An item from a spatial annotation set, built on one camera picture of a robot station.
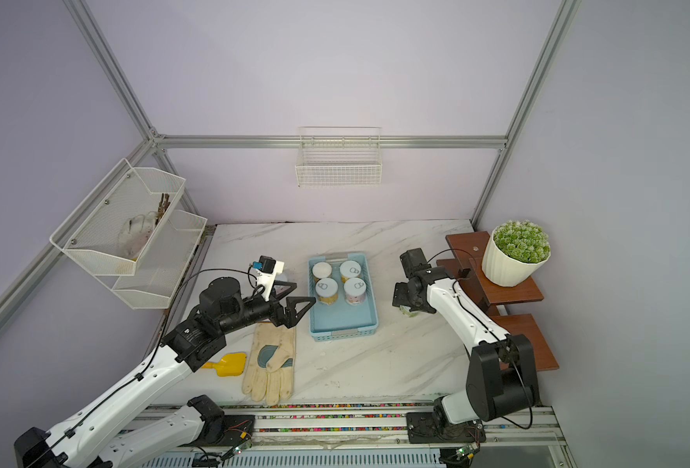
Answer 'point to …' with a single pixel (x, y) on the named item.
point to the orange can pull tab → (326, 291)
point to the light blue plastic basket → (343, 320)
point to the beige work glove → (270, 370)
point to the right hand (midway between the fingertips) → (412, 305)
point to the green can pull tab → (405, 310)
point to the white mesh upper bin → (117, 222)
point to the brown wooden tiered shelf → (469, 252)
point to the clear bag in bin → (134, 232)
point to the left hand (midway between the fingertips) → (302, 296)
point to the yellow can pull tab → (349, 269)
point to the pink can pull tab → (355, 291)
